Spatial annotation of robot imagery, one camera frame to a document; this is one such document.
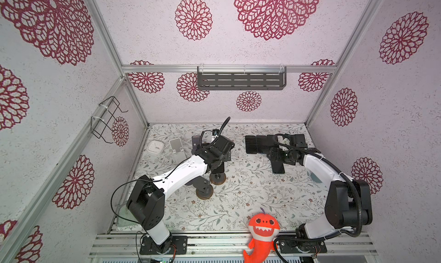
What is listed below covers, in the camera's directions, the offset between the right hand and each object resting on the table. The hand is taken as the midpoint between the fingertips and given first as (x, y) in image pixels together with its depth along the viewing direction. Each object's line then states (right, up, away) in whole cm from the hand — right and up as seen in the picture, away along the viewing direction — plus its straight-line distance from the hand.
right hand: (275, 153), depth 91 cm
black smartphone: (-10, +4, +18) cm, 21 cm away
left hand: (-30, +2, -6) cm, 31 cm away
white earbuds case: (-69, +3, +14) cm, 71 cm away
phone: (+4, -8, +8) cm, 12 cm away
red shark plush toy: (-12, -29, -21) cm, 38 cm away
